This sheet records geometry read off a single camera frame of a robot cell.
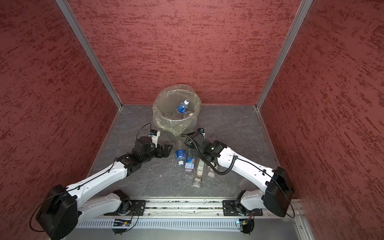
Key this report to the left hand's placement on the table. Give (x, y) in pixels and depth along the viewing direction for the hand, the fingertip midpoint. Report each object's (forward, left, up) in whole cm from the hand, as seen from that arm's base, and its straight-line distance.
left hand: (166, 148), depth 84 cm
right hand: (-4, -18, +3) cm, 18 cm away
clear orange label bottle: (-11, -26, -7) cm, 29 cm away
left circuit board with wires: (-34, +21, -14) cm, 42 cm away
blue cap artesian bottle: (-7, -14, -5) cm, 16 cm away
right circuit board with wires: (-35, -43, -11) cm, 57 cm away
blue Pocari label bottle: (+26, -8, +8) cm, 28 cm away
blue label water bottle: (-2, -8, -6) cm, 10 cm away
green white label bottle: (-15, -19, -9) cm, 25 cm away
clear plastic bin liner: (+27, -4, +5) cm, 28 cm away
